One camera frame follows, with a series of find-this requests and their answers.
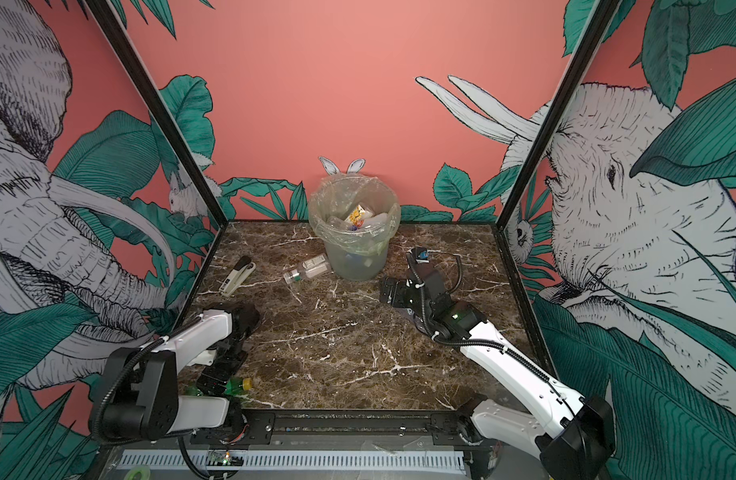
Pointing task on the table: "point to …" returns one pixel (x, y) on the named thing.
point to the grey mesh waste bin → (350, 266)
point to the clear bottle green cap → (310, 269)
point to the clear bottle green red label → (357, 217)
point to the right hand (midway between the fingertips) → (389, 278)
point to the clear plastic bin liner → (332, 199)
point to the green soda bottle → (233, 387)
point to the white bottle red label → (366, 214)
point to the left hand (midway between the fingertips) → (231, 376)
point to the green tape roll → (138, 473)
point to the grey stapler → (236, 278)
